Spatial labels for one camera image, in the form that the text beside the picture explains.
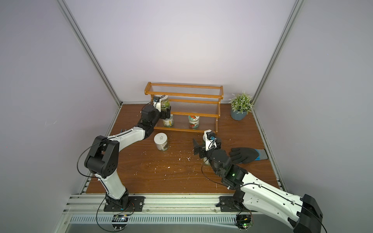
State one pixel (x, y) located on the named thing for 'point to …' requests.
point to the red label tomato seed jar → (194, 121)
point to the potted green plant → (241, 104)
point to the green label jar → (164, 103)
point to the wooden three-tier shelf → (194, 107)
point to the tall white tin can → (161, 141)
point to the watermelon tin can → (208, 145)
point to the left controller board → (119, 221)
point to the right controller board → (244, 222)
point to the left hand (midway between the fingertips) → (165, 104)
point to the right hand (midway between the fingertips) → (203, 135)
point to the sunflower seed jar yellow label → (168, 122)
